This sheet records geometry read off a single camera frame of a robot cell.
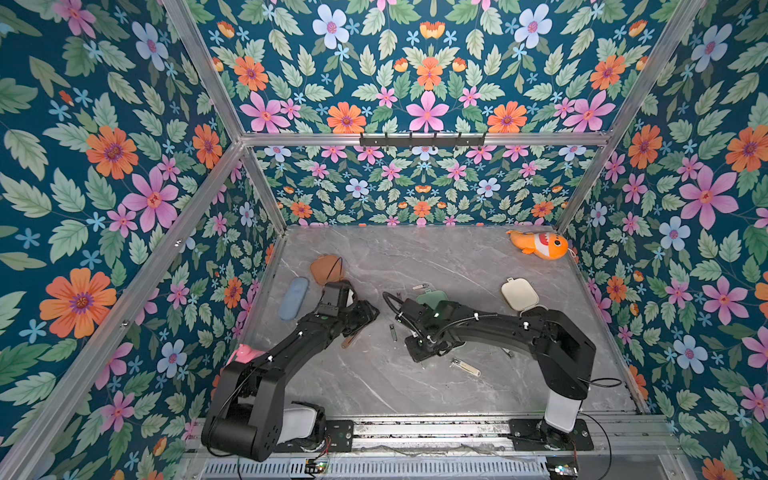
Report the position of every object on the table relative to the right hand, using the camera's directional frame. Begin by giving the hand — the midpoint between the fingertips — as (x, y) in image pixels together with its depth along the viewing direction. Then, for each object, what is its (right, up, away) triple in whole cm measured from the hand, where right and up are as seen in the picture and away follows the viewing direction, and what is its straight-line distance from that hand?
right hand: (418, 348), depth 84 cm
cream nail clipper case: (+35, +13, +15) cm, 40 cm away
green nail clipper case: (+5, +12, +15) cm, 20 cm away
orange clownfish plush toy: (+47, +30, +20) cm, 59 cm away
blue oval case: (-41, +12, +13) cm, 45 cm away
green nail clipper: (-8, +2, +7) cm, 11 cm away
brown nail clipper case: (-32, +22, +22) cm, 45 cm away
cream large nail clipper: (+13, -5, 0) cm, 14 cm away
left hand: (-12, +9, +3) cm, 16 cm away
